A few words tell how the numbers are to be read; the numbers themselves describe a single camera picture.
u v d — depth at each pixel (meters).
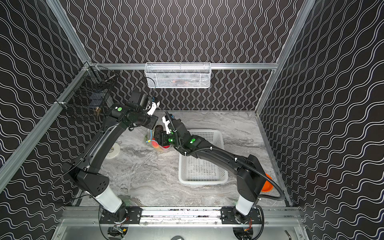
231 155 0.48
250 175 0.44
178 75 0.61
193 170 0.89
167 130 0.68
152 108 0.63
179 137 0.58
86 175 0.41
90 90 0.98
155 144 0.83
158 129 0.75
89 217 0.76
